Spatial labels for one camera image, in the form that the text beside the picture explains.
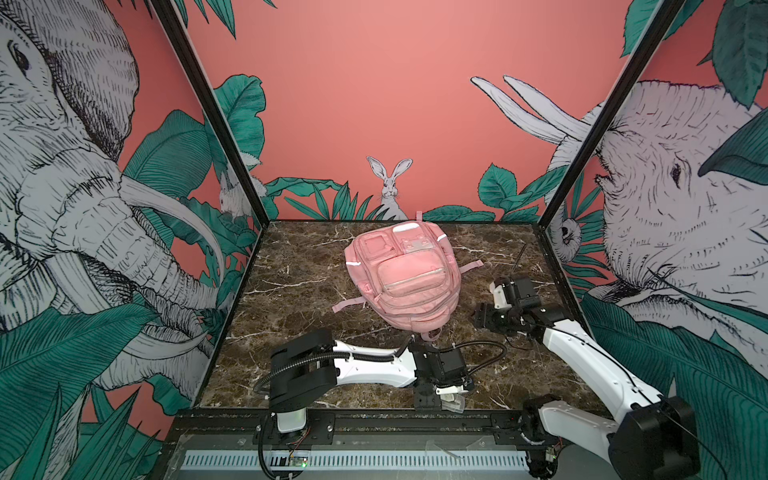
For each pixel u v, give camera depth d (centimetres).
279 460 73
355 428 75
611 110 86
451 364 62
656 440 49
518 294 65
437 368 61
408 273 93
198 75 79
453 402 78
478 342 63
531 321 58
